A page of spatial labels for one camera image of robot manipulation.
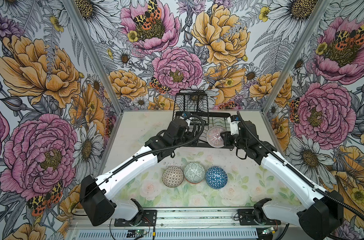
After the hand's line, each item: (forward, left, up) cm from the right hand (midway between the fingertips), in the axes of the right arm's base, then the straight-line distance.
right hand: (222, 138), depth 80 cm
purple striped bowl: (+1, +5, 0) cm, 5 cm away
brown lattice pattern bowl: (-12, +27, -20) cm, 36 cm away
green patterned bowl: (-11, +15, -19) cm, 26 cm away
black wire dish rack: (+46, +12, -17) cm, 51 cm away
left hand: (-1, +17, +5) cm, 18 cm away
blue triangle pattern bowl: (-14, +3, -18) cm, 23 cm away
